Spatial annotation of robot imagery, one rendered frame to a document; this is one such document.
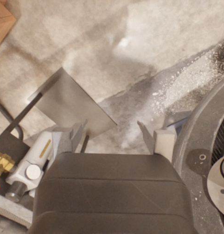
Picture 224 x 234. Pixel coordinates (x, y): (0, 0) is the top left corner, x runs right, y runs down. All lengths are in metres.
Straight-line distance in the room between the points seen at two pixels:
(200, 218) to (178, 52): 0.60
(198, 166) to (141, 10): 0.56
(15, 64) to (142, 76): 0.61
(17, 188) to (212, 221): 0.52
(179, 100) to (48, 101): 0.67
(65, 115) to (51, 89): 0.17
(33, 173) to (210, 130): 0.53
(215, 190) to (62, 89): 0.75
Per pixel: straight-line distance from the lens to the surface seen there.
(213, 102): 0.45
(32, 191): 0.69
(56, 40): 0.80
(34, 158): 0.67
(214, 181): 0.32
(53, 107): 0.97
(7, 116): 1.15
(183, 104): 0.88
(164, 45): 0.74
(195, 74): 0.81
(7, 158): 0.64
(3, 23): 0.74
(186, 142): 0.39
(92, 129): 0.99
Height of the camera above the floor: 0.71
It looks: 51 degrees down
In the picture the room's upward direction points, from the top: 168 degrees counter-clockwise
